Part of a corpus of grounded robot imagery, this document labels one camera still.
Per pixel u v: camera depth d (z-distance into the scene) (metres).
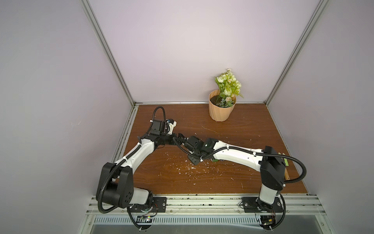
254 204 0.72
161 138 0.72
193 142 0.62
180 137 0.77
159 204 0.73
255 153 0.46
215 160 0.57
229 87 0.90
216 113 1.01
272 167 0.44
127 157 0.48
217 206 0.75
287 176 0.81
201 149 0.58
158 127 0.68
